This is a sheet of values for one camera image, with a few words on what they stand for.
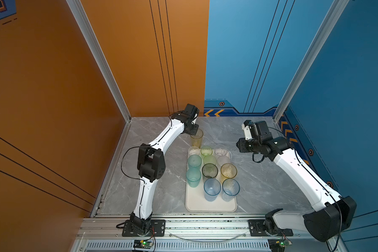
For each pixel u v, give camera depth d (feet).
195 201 2.66
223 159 3.00
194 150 3.17
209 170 2.69
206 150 3.17
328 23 2.43
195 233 2.40
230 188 2.48
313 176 1.44
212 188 2.60
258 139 1.87
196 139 2.95
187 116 2.43
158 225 2.44
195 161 2.98
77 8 2.28
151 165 1.82
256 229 2.38
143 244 2.32
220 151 3.23
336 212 1.24
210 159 2.98
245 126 2.33
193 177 2.87
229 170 2.84
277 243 2.31
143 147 1.84
